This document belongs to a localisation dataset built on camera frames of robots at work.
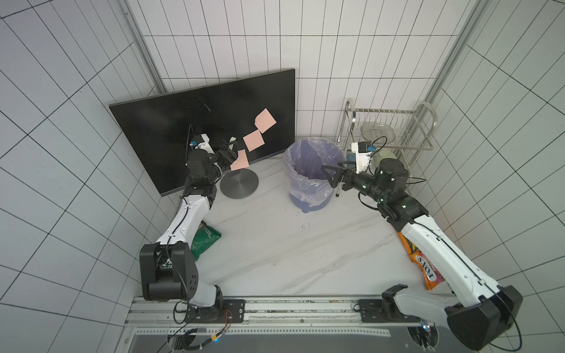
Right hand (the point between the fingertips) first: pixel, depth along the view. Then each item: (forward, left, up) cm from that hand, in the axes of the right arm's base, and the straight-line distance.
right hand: (321, 166), depth 68 cm
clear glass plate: (+31, -27, -10) cm, 42 cm away
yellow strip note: (+15, +33, -3) cm, 36 cm away
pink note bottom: (+13, +31, -13) cm, 36 cm away
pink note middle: (+19, +26, -6) cm, 32 cm away
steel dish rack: (+33, -36, -11) cm, 50 cm away
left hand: (+13, +33, -5) cm, 36 cm away
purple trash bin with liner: (0, +3, -10) cm, 10 cm away
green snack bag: (-12, +44, -30) cm, 55 cm away
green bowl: (+33, -33, -25) cm, 54 cm away
